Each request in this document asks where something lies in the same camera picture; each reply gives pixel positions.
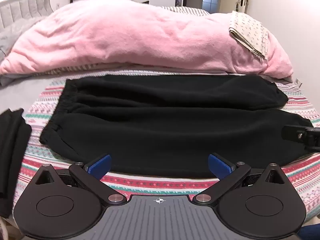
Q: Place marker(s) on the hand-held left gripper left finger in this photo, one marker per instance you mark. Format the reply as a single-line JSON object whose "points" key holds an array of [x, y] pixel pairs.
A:
{"points": [[101, 167]]}

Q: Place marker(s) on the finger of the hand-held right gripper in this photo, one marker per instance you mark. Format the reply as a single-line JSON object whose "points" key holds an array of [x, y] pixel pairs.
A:
{"points": [[295, 133]]}

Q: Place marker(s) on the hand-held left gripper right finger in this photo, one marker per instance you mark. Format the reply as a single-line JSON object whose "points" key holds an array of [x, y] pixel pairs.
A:
{"points": [[219, 167]]}

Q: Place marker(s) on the black pants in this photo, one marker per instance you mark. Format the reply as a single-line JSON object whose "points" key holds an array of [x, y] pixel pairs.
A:
{"points": [[162, 130]]}

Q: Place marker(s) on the patterned knit blanket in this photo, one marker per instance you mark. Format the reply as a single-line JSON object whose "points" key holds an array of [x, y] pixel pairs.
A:
{"points": [[150, 183]]}

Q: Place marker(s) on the folded black cloth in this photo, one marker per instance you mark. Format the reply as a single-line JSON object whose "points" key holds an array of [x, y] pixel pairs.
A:
{"points": [[12, 155]]}

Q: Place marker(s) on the blue cloth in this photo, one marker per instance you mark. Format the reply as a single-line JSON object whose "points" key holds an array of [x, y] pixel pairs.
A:
{"points": [[311, 233]]}

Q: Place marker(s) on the light grey bed sheet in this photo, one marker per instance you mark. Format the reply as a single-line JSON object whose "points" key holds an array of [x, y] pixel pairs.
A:
{"points": [[22, 95]]}

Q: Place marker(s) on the folded floral cloth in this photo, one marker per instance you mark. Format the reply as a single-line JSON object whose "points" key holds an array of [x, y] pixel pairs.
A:
{"points": [[250, 32]]}

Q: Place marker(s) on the pink fleece blanket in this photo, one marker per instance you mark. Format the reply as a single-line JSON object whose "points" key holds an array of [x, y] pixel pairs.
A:
{"points": [[125, 35]]}

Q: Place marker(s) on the grey pillow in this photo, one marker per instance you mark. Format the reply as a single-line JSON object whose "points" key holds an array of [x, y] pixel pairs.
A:
{"points": [[10, 37]]}

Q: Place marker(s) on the striped pillow with pink toy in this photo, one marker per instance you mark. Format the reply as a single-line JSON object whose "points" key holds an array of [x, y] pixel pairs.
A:
{"points": [[190, 10]]}

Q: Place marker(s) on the grey padded headboard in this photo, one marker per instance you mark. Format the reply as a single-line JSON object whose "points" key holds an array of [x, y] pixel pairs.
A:
{"points": [[22, 7]]}

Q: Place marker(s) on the white wall socket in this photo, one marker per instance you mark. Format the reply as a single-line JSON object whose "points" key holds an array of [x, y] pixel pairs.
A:
{"points": [[297, 81]]}

